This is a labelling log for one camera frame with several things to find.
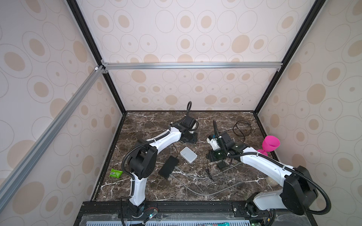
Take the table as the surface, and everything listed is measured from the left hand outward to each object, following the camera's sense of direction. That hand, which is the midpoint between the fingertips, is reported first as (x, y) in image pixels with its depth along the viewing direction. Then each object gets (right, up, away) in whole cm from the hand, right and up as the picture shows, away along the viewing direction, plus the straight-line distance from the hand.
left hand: (198, 137), depth 90 cm
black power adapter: (+15, -17, -1) cm, 22 cm away
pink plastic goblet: (+42, -3, -6) cm, 43 cm away
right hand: (+5, -11, -6) cm, 13 cm away
